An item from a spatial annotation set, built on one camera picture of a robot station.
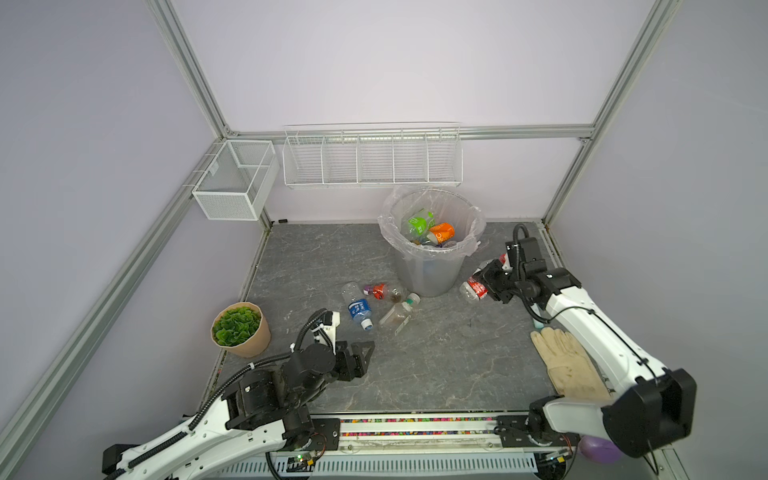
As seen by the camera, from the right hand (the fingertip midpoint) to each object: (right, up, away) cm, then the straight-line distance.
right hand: (475, 279), depth 81 cm
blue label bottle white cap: (-34, -9, +10) cm, 36 cm away
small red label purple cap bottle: (-26, -6, +16) cm, 31 cm away
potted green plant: (-64, -14, 0) cm, 66 cm away
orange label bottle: (-7, +13, +14) cm, 21 cm away
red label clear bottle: (-2, -2, -5) cm, 5 cm away
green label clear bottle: (-14, +16, +10) cm, 24 cm away
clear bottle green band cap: (-22, -13, +13) cm, 29 cm away
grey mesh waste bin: (-13, +2, +6) cm, 14 cm away
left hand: (-30, -15, -13) cm, 36 cm away
